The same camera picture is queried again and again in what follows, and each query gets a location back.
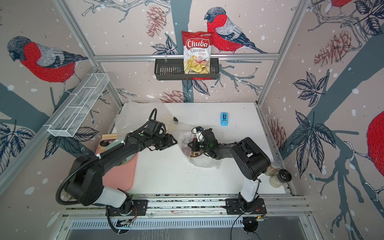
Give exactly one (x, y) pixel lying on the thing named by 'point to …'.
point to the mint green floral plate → (114, 144)
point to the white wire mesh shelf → (68, 121)
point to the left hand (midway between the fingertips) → (178, 140)
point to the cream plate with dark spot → (172, 120)
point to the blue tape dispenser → (224, 119)
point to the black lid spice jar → (283, 176)
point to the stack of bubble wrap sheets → (134, 116)
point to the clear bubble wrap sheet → (199, 158)
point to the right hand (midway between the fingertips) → (187, 144)
